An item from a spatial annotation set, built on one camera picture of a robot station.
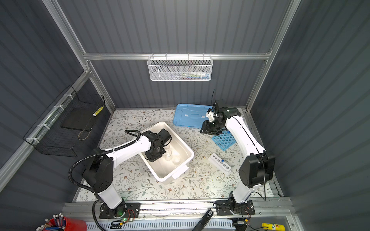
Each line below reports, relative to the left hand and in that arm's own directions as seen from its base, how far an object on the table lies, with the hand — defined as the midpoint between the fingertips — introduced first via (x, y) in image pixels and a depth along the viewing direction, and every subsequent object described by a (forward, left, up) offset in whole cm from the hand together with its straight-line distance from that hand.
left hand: (160, 156), depth 87 cm
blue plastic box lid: (+38, -22, -5) cm, 44 cm away
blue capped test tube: (-6, -37, +3) cm, 37 cm away
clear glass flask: (-1, -9, -5) cm, 11 cm away
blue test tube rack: (+9, -42, +1) cm, 43 cm away
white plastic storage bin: (-8, -2, -1) cm, 9 cm away
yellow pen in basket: (+16, +33, +23) cm, 44 cm away
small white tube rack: (-5, -34, -2) cm, 35 cm away
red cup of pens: (-32, +40, +6) cm, 51 cm away
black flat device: (-34, -23, -8) cm, 41 cm away
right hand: (+7, -28, +14) cm, 31 cm away
